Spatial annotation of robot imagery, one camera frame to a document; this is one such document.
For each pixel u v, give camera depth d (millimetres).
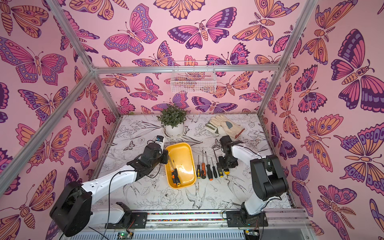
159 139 754
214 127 1119
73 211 411
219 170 894
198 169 891
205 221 745
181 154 923
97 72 931
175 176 849
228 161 779
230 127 1095
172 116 920
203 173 869
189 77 973
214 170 898
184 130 1095
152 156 661
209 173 873
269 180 478
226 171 874
